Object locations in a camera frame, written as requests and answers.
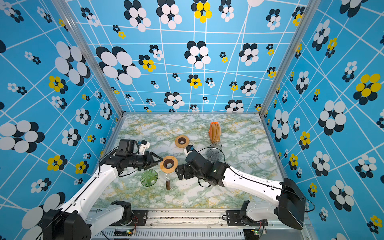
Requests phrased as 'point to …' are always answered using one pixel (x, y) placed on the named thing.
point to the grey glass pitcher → (215, 153)
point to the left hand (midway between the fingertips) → (160, 160)
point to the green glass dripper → (149, 177)
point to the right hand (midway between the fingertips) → (183, 168)
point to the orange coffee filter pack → (215, 132)
